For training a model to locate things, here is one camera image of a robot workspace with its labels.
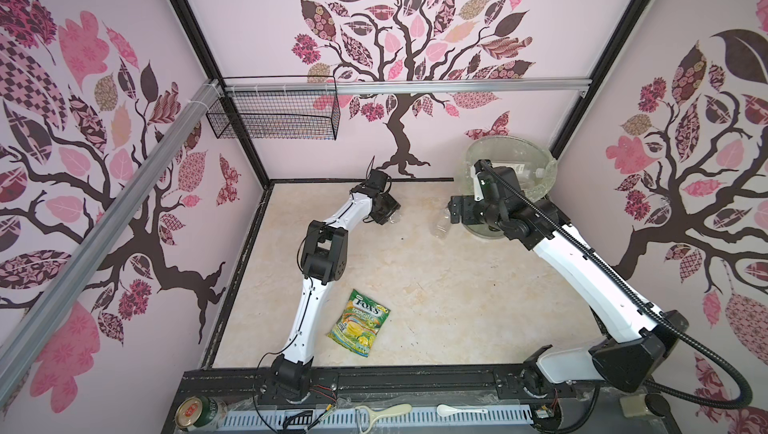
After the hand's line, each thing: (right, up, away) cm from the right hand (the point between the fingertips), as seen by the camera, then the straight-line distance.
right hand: (467, 199), depth 75 cm
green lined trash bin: (+25, +10, +15) cm, 31 cm away
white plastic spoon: (-6, -51, -5) cm, 52 cm away
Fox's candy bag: (-29, -34, +7) cm, 45 cm away
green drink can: (-60, -46, -13) cm, 77 cm away
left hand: (-18, -4, +32) cm, 37 cm away
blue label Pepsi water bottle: (-18, -6, +29) cm, 35 cm away
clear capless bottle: (+23, +8, +17) cm, 30 cm away
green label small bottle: (-2, -9, +28) cm, 30 cm away
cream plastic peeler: (-24, -51, -6) cm, 57 cm away
